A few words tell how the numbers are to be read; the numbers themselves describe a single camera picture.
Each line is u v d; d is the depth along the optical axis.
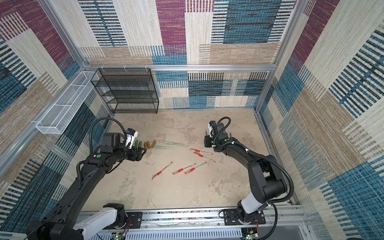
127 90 1.11
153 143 1.02
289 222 0.74
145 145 0.99
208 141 0.81
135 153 0.70
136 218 0.75
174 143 1.00
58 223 0.38
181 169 0.90
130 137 0.72
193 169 0.91
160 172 0.89
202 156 0.95
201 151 0.97
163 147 0.99
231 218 0.73
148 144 1.01
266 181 0.45
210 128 0.85
